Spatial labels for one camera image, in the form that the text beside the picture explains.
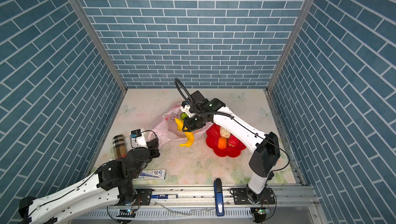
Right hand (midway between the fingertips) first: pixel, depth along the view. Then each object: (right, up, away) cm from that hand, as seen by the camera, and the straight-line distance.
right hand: (186, 129), depth 75 cm
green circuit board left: (-27, -39, -3) cm, 48 cm away
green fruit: (-5, +5, +23) cm, 24 cm away
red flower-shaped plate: (+14, -7, +20) cm, 25 cm away
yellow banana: (+2, -2, -5) cm, 6 cm away
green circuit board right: (+36, -37, -4) cm, 52 cm away
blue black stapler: (+16, -31, -5) cm, 35 cm away
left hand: (-10, -5, -2) cm, 12 cm away
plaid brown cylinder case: (-40, -11, +13) cm, 44 cm away
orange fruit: (+19, -9, +11) cm, 24 cm away
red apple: (+25, -9, +11) cm, 29 cm away
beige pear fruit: (+21, -5, +15) cm, 27 cm away
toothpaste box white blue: (-18, -24, +5) cm, 30 cm away
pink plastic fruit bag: (-9, -1, +2) cm, 9 cm away
